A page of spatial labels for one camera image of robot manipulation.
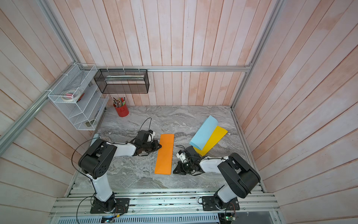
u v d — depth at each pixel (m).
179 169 0.76
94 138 0.97
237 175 0.44
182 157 0.84
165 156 0.93
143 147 0.78
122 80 1.03
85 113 0.78
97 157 0.53
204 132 1.04
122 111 1.10
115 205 0.72
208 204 0.73
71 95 0.74
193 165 0.70
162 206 0.75
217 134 1.03
